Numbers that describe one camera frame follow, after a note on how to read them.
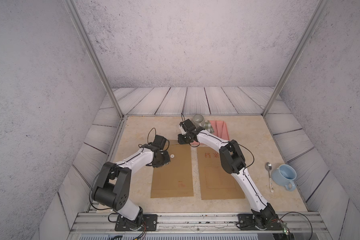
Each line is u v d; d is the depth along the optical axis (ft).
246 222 2.39
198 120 3.72
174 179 2.93
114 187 1.46
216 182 2.80
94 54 2.85
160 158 2.70
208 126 3.68
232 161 2.09
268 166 2.99
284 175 2.89
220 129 3.67
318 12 2.35
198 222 2.44
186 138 3.01
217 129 3.62
